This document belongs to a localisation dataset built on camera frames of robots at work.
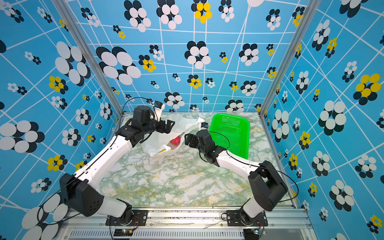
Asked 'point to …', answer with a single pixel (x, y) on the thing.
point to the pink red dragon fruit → (176, 141)
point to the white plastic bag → (159, 144)
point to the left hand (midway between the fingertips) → (168, 118)
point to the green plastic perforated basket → (231, 131)
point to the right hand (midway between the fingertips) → (191, 136)
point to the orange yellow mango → (165, 149)
